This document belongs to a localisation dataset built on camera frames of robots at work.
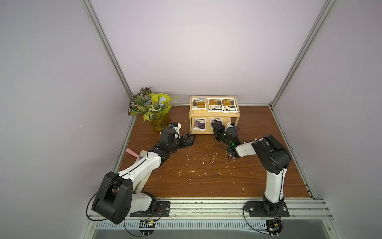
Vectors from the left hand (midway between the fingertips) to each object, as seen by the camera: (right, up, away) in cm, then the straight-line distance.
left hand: (192, 137), depth 84 cm
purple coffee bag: (+5, +7, +21) cm, 22 cm away
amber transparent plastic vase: (-24, +9, +20) cm, 33 cm away
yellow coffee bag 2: (+14, +19, +7) cm, 25 cm away
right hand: (+12, +8, +10) cm, 18 cm away
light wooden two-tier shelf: (+9, +16, +4) cm, 19 cm away
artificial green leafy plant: (-30, +21, +15) cm, 40 cm away
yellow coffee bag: (+4, +20, +6) cm, 22 cm away
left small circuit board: (-22, -41, -12) cm, 48 cm away
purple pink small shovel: (-38, -11, +9) cm, 41 cm away
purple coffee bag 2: (+16, +9, +23) cm, 30 cm away
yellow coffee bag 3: (+23, +19, +6) cm, 30 cm away
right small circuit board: (+40, -41, -14) cm, 59 cm away
